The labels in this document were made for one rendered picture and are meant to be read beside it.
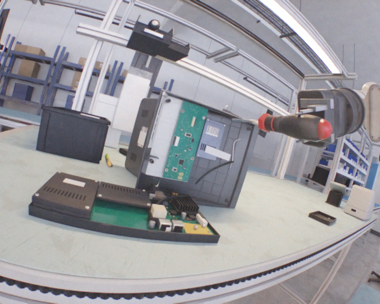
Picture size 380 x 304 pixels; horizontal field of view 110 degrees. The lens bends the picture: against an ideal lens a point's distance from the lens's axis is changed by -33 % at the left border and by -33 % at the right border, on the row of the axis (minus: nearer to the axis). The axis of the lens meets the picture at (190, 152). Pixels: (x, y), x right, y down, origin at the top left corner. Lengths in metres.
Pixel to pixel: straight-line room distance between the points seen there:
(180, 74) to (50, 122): 4.45
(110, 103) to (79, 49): 3.87
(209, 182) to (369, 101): 0.37
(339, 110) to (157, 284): 0.31
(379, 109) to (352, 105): 0.06
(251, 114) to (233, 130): 5.59
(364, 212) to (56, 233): 1.07
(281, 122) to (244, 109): 5.66
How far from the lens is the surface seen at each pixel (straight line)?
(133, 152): 0.54
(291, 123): 0.21
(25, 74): 4.34
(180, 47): 0.90
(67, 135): 0.56
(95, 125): 0.55
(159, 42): 0.79
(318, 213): 0.79
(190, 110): 0.39
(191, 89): 4.95
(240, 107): 5.76
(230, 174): 0.47
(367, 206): 1.05
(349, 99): 0.32
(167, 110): 0.39
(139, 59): 2.25
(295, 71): 1.78
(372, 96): 0.36
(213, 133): 0.43
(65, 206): 0.25
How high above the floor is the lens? 1.14
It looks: 5 degrees down
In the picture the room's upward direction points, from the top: 16 degrees clockwise
